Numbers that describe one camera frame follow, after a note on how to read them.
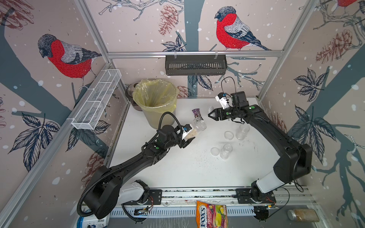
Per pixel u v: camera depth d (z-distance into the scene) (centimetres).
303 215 65
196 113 109
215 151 90
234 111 68
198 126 70
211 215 66
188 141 72
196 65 104
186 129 67
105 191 40
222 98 73
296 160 42
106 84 88
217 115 73
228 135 98
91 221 62
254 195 67
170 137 63
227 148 81
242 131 90
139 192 61
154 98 104
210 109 79
